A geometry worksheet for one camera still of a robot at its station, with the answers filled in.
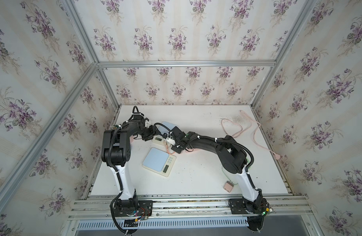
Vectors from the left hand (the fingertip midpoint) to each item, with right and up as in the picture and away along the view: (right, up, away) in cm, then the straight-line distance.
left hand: (157, 135), depth 100 cm
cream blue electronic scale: (+8, +7, -24) cm, 26 cm away
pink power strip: (+23, -6, -20) cm, 31 cm away
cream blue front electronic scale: (+3, -15, -8) cm, 18 cm away
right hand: (+14, -6, -3) cm, 16 cm away
